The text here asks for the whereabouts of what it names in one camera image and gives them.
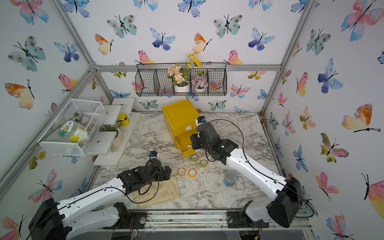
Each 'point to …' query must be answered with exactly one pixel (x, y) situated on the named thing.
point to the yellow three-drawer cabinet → (180, 118)
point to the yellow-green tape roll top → (194, 157)
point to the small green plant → (106, 127)
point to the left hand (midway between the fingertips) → (166, 170)
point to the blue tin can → (230, 177)
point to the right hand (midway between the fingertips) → (195, 133)
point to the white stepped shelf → (118, 123)
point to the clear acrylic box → (88, 114)
